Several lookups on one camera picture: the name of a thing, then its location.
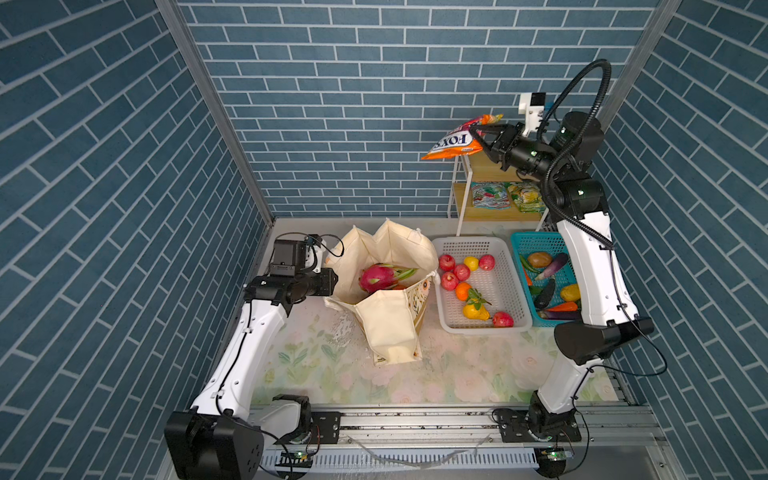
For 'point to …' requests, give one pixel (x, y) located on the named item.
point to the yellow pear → (476, 310)
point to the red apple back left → (446, 262)
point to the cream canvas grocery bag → (394, 319)
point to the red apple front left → (449, 281)
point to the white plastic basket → (500, 286)
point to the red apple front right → (502, 319)
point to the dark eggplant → (544, 298)
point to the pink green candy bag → (490, 195)
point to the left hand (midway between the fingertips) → (333, 276)
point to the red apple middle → (461, 272)
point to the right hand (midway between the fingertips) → (464, 127)
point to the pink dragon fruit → (381, 276)
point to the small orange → (462, 290)
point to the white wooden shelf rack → (477, 167)
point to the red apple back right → (487, 262)
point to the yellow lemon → (472, 263)
